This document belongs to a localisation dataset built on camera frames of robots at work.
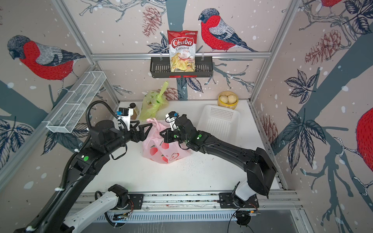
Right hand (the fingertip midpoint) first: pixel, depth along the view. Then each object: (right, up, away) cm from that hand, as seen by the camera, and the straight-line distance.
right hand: (159, 134), depth 73 cm
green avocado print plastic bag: (-11, +18, +26) cm, 33 cm away
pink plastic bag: (-4, -9, +7) cm, 12 cm away
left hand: (-4, +7, -8) cm, 11 cm away
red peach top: (+3, -6, -1) cm, 7 cm away
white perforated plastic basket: (+40, +3, +34) cm, 53 cm away
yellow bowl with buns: (+47, +22, +43) cm, 67 cm away
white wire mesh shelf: (-47, +17, +5) cm, 50 cm away
